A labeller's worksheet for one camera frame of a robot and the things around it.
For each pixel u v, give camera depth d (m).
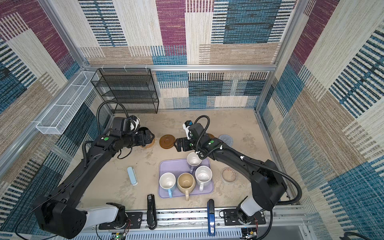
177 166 0.92
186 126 0.75
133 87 1.08
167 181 0.82
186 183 0.81
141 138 0.69
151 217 0.71
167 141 1.02
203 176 0.85
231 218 0.73
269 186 0.43
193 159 0.91
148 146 0.99
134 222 0.73
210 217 0.72
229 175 0.87
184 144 0.72
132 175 0.85
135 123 0.63
